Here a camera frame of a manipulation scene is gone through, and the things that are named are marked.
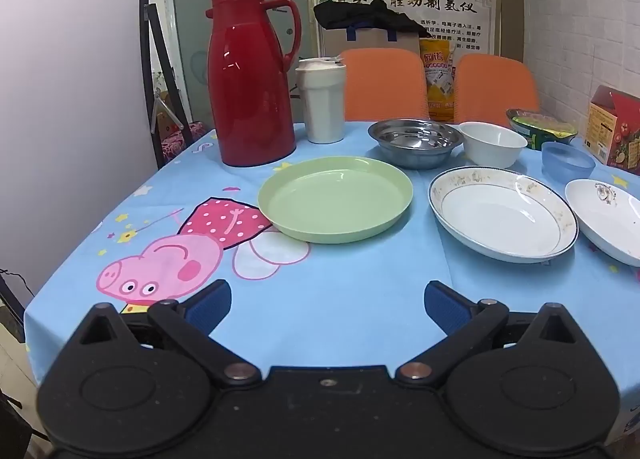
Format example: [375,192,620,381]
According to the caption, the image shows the blue-rimmed white deep plate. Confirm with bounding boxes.
[428,165,579,264]

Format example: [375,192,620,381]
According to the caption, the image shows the pink floral seat cushion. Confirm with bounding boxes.
[159,122,216,167]

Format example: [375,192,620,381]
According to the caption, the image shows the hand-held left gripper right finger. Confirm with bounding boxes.
[395,280,585,388]

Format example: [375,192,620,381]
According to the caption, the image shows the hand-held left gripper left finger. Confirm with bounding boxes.
[70,279,263,388]

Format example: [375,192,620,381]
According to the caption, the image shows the red cardboard food box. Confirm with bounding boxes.
[584,85,640,176]

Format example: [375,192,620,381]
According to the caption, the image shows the cardboard box with black cloth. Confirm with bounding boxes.
[313,0,431,40]

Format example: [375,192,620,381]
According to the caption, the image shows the black cable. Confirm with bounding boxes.
[0,268,33,301]

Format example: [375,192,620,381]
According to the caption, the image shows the green instant noodle bowl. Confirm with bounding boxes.
[506,108,579,152]

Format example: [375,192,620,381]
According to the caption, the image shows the yellow snack packet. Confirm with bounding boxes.
[419,37,458,122]

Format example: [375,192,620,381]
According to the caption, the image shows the white lidded cup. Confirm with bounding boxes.
[294,57,347,144]

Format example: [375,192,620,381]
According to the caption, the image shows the stainless steel bowl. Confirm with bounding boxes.
[368,119,465,170]

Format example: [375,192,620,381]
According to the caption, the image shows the floral white deep plate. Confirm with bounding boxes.
[565,179,640,268]

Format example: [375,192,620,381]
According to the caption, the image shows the translucent blue plastic bowl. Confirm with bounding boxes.
[541,141,596,181]

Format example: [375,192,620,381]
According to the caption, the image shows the red thermos jug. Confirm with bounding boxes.
[206,0,303,168]

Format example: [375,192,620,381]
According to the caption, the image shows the small white bowl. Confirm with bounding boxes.
[458,122,529,169]

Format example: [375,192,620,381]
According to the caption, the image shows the light green plate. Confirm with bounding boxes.
[257,156,414,244]

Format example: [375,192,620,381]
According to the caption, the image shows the orange chair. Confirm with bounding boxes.
[338,48,430,122]
[453,54,542,128]

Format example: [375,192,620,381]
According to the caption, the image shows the black metal frame chair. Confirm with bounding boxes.
[140,0,193,170]

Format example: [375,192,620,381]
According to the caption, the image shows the brown paper bag blue handles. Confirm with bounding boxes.
[322,25,421,60]

